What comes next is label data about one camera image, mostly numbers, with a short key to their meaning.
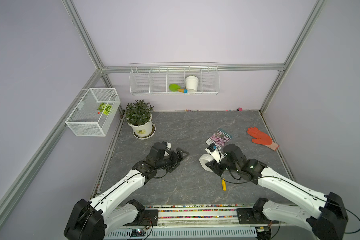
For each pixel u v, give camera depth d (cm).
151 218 73
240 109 124
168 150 64
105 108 80
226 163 65
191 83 92
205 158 76
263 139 103
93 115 82
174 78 99
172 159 70
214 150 67
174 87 99
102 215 41
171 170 76
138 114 93
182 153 71
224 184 83
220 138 103
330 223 38
